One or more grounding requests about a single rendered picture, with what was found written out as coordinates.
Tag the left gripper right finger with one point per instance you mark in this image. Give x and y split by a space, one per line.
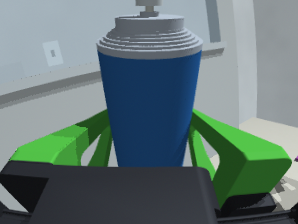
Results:
248 164

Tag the blue and grey spray bottle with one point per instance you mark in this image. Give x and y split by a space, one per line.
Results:
149 67

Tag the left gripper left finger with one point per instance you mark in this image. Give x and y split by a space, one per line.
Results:
66 146

